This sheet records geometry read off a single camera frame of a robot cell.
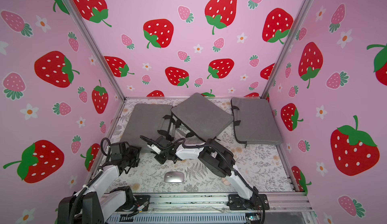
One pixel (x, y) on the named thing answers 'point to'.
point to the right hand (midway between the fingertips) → (154, 158)
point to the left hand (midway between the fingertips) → (142, 149)
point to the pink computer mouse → (226, 181)
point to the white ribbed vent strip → (182, 218)
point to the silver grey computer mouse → (174, 176)
